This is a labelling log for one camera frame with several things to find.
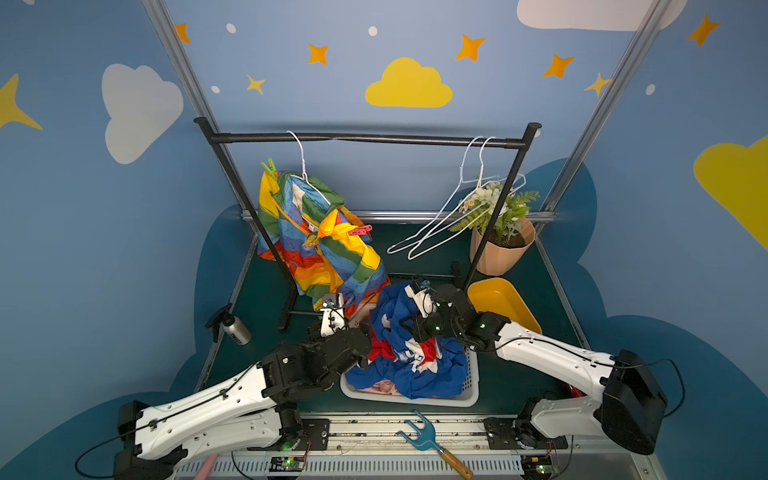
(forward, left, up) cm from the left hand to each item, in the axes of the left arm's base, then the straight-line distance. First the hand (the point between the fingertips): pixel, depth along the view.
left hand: (359, 324), depth 71 cm
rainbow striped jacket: (+19, +13, +13) cm, 27 cm away
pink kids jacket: (-11, -6, -14) cm, 18 cm away
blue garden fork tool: (-21, -18, -20) cm, 34 cm away
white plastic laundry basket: (-12, -27, -14) cm, 33 cm away
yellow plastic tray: (+23, -47, -22) cm, 56 cm away
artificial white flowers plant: (+37, -45, +7) cm, 58 cm away
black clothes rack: (+15, +24, -20) cm, 35 cm away
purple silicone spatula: (-28, +35, -20) cm, 49 cm away
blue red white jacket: (-7, -14, -8) cm, 18 cm away
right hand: (+5, -12, -7) cm, 15 cm away
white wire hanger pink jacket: (+38, -34, +7) cm, 52 cm away
